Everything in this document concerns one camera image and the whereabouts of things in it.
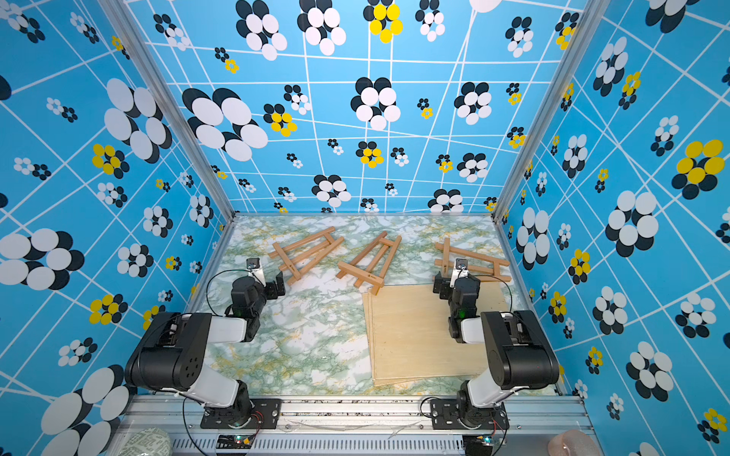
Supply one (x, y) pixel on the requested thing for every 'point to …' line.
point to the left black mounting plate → (264, 413)
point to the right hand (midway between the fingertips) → (460, 273)
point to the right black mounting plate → (444, 414)
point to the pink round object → (572, 443)
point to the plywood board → (410, 338)
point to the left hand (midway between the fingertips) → (270, 271)
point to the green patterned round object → (147, 442)
